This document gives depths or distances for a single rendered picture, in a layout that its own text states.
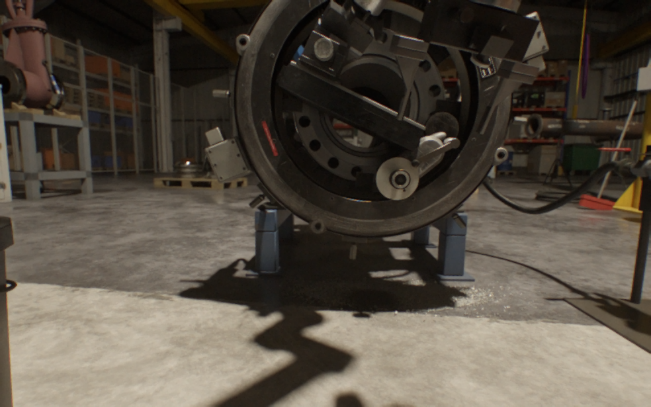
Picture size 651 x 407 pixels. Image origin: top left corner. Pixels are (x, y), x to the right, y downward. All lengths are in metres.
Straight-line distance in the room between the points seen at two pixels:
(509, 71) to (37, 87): 4.76
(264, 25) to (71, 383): 0.90
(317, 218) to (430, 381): 0.46
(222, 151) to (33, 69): 4.26
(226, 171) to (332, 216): 0.32
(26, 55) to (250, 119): 4.40
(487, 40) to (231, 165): 0.71
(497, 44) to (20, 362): 1.05
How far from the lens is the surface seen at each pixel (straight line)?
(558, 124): 8.12
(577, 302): 1.33
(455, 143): 0.92
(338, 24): 0.90
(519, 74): 0.53
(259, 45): 0.95
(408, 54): 0.46
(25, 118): 4.52
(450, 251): 1.34
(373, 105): 0.88
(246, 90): 0.93
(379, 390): 0.73
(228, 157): 0.96
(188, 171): 5.78
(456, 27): 0.46
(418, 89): 1.05
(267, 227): 1.27
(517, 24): 0.50
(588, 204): 4.17
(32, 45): 5.16
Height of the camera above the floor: 0.43
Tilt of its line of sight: 7 degrees down
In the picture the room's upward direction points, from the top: 1 degrees clockwise
